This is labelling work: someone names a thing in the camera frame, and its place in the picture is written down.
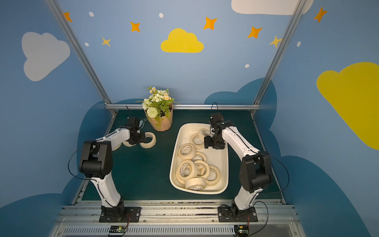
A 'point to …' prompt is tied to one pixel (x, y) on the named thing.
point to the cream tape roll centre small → (199, 156)
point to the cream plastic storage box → (218, 158)
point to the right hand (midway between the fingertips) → (212, 145)
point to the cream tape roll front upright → (195, 183)
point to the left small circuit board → (117, 229)
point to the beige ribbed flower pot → (162, 123)
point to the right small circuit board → (241, 230)
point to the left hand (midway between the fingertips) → (141, 137)
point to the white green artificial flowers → (158, 104)
